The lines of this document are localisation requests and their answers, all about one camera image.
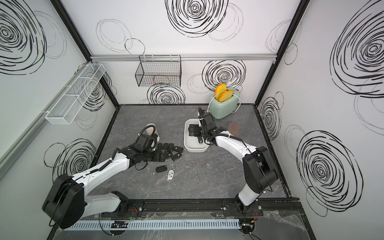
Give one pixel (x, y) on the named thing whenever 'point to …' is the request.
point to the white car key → (170, 175)
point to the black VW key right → (176, 156)
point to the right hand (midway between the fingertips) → (195, 128)
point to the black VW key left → (162, 155)
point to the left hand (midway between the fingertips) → (161, 154)
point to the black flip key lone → (161, 168)
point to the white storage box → (191, 143)
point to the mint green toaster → (218, 109)
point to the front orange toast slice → (225, 95)
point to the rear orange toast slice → (220, 88)
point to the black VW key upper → (178, 148)
